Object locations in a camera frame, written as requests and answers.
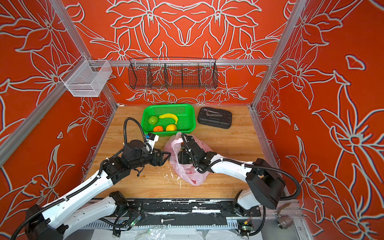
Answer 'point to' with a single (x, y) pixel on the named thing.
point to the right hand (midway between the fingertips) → (177, 156)
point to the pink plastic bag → (172, 145)
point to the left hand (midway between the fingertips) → (166, 151)
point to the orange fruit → (158, 129)
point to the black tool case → (214, 117)
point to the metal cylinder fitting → (284, 222)
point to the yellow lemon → (171, 127)
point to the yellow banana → (169, 115)
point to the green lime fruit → (153, 120)
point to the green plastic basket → (167, 119)
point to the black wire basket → (168, 73)
